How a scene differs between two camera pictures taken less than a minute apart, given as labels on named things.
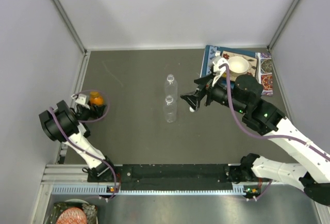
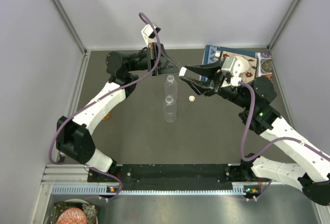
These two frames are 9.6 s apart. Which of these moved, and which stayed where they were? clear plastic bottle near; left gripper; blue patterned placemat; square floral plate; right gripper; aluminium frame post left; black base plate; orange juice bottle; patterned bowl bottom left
Moved: orange juice bottle; left gripper; right gripper
Stayed: aluminium frame post left; clear plastic bottle near; patterned bowl bottom left; square floral plate; black base plate; blue patterned placemat
